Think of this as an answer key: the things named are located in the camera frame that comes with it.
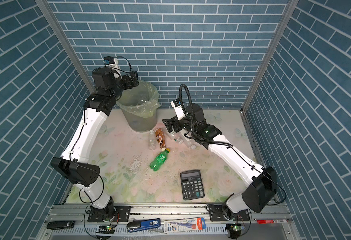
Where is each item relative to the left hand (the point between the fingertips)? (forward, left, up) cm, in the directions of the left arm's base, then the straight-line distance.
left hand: (130, 72), depth 72 cm
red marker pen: (-57, -68, -44) cm, 99 cm away
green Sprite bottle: (-25, -12, -44) cm, 52 cm away
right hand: (-15, -19, -14) cm, 28 cm away
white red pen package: (-58, -23, -45) cm, 77 cm away
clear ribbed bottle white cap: (-9, -6, -46) cm, 47 cm away
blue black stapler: (-57, -7, -42) cm, 71 cm away
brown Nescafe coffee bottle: (-7, -11, -41) cm, 43 cm away
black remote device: (-56, +32, -45) cm, 78 cm away
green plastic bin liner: (+16, +2, -31) cm, 35 cm away
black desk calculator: (-39, -31, -45) cm, 67 cm away
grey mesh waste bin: (0, +7, -37) cm, 38 cm away
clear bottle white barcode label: (-12, -31, -43) cm, 55 cm away
